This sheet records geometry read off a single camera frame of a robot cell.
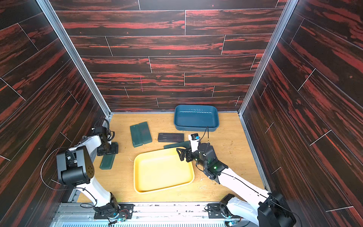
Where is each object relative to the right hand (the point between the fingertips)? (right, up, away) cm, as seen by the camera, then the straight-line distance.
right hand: (186, 145), depth 80 cm
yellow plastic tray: (-17, -16, +6) cm, 25 cm away
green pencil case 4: (-51, -12, +10) cm, 54 cm away
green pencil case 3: (+1, -2, +16) cm, 17 cm away
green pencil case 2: (-30, +6, +25) cm, 39 cm away
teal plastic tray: (+10, +18, +38) cm, 43 cm away
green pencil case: (-37, +4, +24) cm, 44 cm away
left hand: (-51, -6, +15) cm, 53 cm away
